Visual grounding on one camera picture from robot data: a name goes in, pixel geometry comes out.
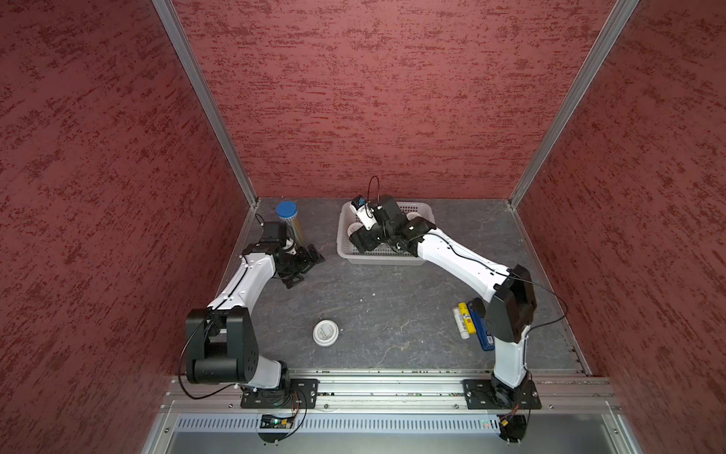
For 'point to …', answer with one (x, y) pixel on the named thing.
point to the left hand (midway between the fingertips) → (314, 271)
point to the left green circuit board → (269, 421)
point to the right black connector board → (512, 427)
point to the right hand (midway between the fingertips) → (361, 236)
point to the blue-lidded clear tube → (286, 211)
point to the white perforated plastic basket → (381, 254)
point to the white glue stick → (459, 323)
